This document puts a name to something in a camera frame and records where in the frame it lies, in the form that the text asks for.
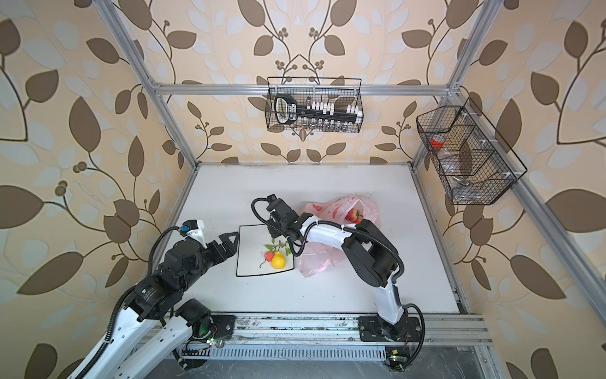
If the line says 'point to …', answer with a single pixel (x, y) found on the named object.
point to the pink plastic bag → (318, 259)
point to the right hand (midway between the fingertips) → (274, 224)
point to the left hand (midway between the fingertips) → (231, 238)
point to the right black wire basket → (471, 158)
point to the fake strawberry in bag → (353, 216)
